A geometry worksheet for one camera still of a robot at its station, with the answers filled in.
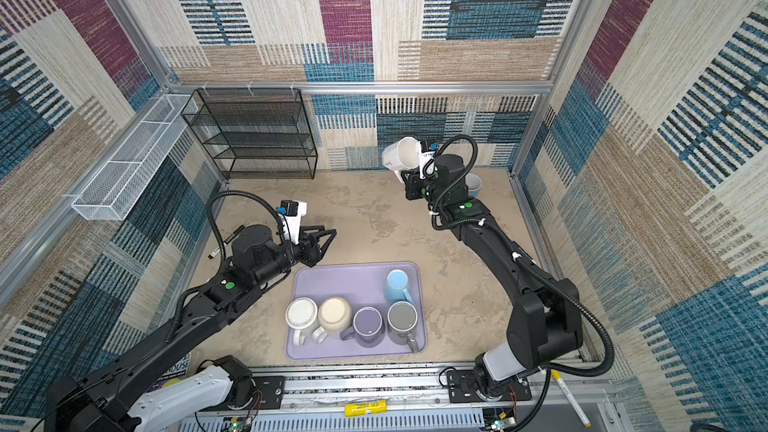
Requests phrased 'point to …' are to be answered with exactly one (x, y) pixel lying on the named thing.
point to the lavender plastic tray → (363, 285)
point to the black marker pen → (226, 242)
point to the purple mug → (368, 325)
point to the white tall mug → (402, 155)
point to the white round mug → (302, 316)
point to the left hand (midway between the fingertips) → (330, 226)
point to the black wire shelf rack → (255, 133)
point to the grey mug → (402, 320)
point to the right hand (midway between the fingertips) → (405, 174)
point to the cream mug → (334, 314)
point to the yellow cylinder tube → (374, 407)
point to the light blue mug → (394, 290)
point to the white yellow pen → (557, 375)
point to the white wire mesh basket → (112, 193)
